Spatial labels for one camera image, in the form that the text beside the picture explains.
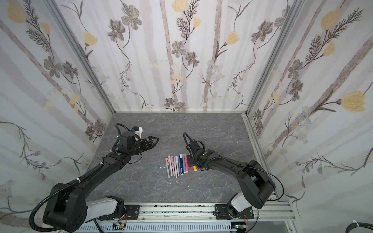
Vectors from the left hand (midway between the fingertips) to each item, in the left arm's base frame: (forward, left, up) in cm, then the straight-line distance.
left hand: (156, 140), depth 84 cm
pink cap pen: (-6, -7, -16) cm, 18 cm away
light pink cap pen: (-9, -12, -15) cm, 21 cm away
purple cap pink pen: (-8, -9, -15) cm, 19 cm away
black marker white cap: (-9, -15, -15) cm, 23 cm away
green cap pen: (-9, -10, -15) cm, 21 cm away
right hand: (-7, -21, -9) cm, 24 cm away
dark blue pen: (-5, -13, -15) cm, 21 cm away
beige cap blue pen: (-8, -5, -15) cm, 18 cm away
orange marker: (-13, -23, -11) cm, 29 cm away
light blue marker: (-9, -16, -15) cm, 23 cm away
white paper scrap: (-10, -1, -16) cm, 19 cm away
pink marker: (-11, -17, -9) cm, 22 cm away
